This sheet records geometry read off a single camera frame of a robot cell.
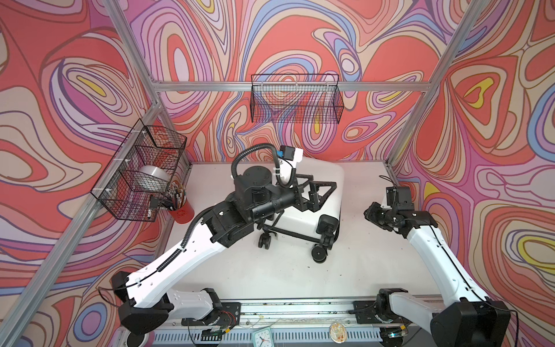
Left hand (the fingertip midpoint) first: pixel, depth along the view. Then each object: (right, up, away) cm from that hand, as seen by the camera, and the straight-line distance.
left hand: (325, 181), depth 52 cm
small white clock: (-16, -50, +16) cm, 55 cm away
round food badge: (+8, -49, +18) cm, 53 cm away
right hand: (+23, -14, +30) cm, 40 cm away
